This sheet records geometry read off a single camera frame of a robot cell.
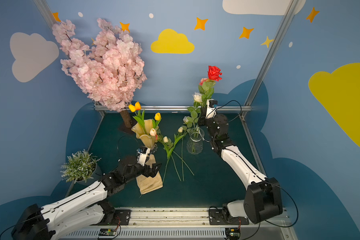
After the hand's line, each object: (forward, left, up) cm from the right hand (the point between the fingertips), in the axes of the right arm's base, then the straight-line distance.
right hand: (204, 106), depth 77 cm
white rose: (+1, +5, -5) cm, 7 cm away
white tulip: (-4, +22, -33) cm, 40 cm away
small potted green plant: (-30, +61, -17) cm, 70 cm away
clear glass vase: (-6, +3, -29) cm, 30 cm away
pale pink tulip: (-16, +25, -3) cm, 30 cm away
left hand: (-22, +25, -20) cm, 39 cm away
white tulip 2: (+8, +14, -32) cm, 36 cm away
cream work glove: (-32, +30, -34) cm, 55 cm away
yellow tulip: (-7, +24, -3) cm, 25 cm away
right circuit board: (-51, -16, -37) cm, 65 cm away
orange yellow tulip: (-2, +36, -8) cm, 37 cm away
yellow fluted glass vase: (-11, +32, -18) cm, 38 cm away
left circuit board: (-55, +45, -35) cm, 80 cm away
